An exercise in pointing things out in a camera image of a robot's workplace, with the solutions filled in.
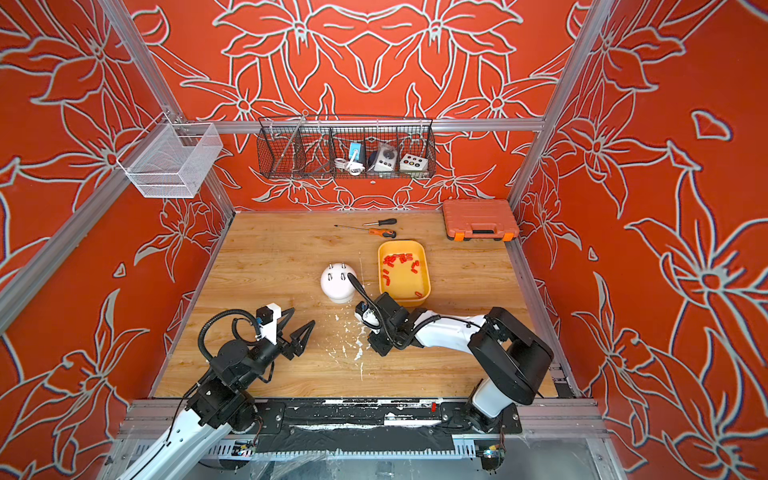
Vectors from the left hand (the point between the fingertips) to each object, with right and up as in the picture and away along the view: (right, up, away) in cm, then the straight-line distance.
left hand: (303, 316), depth 76 cm
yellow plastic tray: (+28, +9, +25) cm, 39 cm away
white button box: (+31, +45, +18) cm, 57 cm away
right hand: (+16, -10, +9) cm, 21 cm away
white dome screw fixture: (+6, +7, +12) cm, 15 cm away
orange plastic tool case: (+58, +28, +36) cm, 73 cm away
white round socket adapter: (+22, +44, +15) cm, 51 cm away
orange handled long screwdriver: (+17, +23, +36) cm, 46 cm away
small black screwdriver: (+21, +27, +41) cm, 53 cm away
